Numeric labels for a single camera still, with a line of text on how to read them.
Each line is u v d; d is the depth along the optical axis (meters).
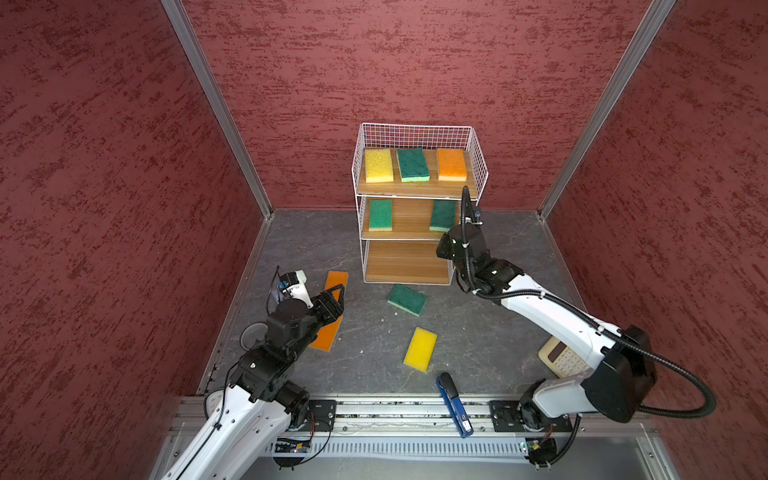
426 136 1.00
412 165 0.73
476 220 0.66
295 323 0.52
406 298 0.95
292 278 0.64
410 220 0.84
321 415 0.74
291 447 0.72
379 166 0.72
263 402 0.49
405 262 1.03
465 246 0.57
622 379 0.40
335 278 1.00
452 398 0.74
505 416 0.74
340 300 0.68
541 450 0.72
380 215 0.85
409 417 0.76
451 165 0.72
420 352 0.84
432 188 0.71
